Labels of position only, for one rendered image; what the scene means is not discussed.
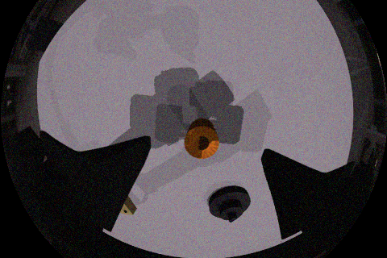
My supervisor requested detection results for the orange knob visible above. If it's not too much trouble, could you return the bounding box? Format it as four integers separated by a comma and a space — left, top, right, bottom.
184, 119, 219, 159

